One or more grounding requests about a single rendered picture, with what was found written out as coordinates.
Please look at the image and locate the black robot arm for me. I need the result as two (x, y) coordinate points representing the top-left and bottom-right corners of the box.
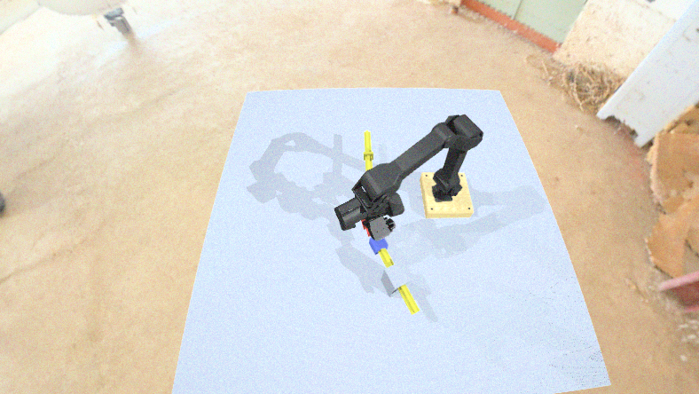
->
(334, 114), (484, 241)

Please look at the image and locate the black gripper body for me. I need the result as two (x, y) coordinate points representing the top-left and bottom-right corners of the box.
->
(339, 193), (405, 231)

